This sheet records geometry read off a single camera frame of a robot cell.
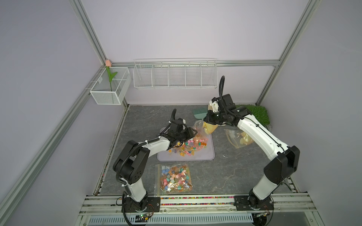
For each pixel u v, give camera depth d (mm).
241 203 736
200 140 964
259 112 1108
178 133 758
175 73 971
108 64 891
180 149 930
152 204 734
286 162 434
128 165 482
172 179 807
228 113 580
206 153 922
